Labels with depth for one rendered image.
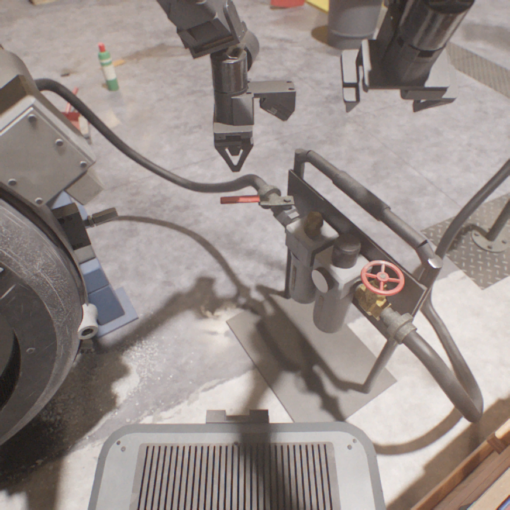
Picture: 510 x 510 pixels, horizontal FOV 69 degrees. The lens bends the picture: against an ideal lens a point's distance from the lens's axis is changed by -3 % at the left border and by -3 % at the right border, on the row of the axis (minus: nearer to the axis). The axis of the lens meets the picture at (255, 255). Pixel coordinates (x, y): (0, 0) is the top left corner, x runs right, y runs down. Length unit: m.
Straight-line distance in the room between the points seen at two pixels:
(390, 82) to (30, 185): 0.44
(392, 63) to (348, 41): 2.34
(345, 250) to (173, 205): 0.98
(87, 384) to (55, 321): 0.56
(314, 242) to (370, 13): 2.19
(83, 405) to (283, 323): 0.60
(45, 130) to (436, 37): 0.42
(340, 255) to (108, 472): 0.57
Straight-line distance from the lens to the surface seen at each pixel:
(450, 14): 0.44
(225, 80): 0.64
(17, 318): 0.61
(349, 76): 0.52
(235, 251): 1.35
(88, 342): 0.94
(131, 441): 0.81
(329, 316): 0.83
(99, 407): 1.15
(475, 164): 1.96
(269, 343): 1.13
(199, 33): 0.62
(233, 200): 0.80
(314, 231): 0.76
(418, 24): 0.45
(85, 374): 1.20
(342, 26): 2.81
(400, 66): 0.49
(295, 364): 1.11
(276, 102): 0.67
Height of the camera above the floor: 1.01
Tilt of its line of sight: 50 degrees down
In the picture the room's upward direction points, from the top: 1 degrees counter-clockwise
